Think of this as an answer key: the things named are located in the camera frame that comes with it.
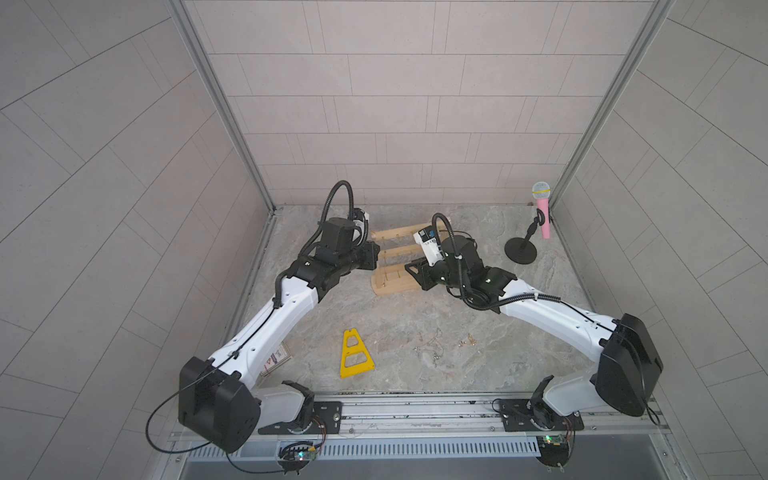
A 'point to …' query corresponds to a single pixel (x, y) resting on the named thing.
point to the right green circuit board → (554, 450)
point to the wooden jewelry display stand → (395, 279)
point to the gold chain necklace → (471, 341)
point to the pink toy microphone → (541, 193)
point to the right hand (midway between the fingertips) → (407, 266)
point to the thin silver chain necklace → (435, 358)
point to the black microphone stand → (520, 250)
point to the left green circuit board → (295, 455)
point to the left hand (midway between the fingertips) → (383, 245)
